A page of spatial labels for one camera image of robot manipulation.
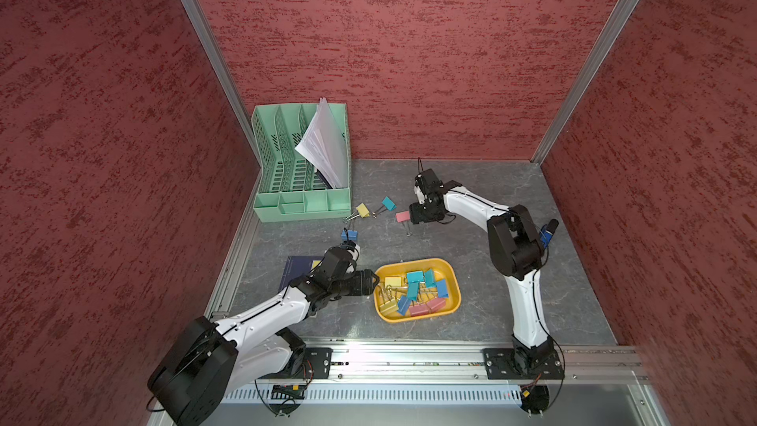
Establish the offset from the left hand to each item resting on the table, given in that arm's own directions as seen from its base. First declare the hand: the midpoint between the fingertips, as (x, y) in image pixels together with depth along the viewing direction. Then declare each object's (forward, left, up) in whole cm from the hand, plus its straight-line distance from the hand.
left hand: (367, 285), depth 85 cm
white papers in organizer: (+40, +15, +20) cm, 47 cm away
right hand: (+24, -18, -2) cm, 30 cm away
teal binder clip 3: (+31, -6, -2) cm, 32 cm away
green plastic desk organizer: (+40, +34, -2) cm, 52 cm away
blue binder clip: (-6, -11, 0) cm, 12 cm away
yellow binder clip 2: (+28, +3, -1) cm, 28 cm away
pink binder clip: (-5, -20, -1) cm, 21 cm away
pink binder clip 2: (+24, -12, 0) cm, 27 cm away
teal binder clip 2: (+2, -19, -1) cm, 19 cm away
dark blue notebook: (+7, +23, -3) cm, 24 cm away
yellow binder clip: (-6, -6, 0) cm, 9 cm away
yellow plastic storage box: (+5, -23, 0) cm, 23 cm away
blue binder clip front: (0, -23, -4) cm, 23 cm away
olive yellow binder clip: (+2, -8, -2) cm, 8 cm away
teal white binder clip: (+3, -14, -1) cm, 15 cm away
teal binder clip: (0, -14, -1) cm, 14 cm away
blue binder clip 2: (+16, +6, +2) cm, 17 cm away
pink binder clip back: (-6, -15, -3) cm, 16 cm away
